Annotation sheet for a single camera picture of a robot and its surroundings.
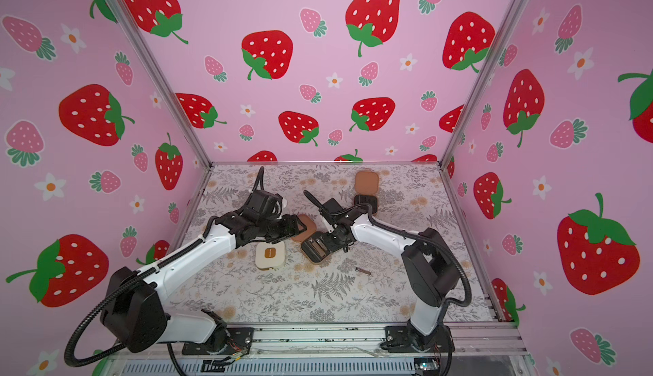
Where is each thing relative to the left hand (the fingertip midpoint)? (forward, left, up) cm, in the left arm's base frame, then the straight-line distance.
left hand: (302, 229), depth 82 cm
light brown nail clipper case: (-2, -4, -9) cm, 10 cm away
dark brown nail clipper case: (+29, -24, -13) cm, 40 cm away
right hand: (-1, -8, -9) cm, 12 cm away
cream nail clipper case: (-3, +13, -13) cm, 19 cm away
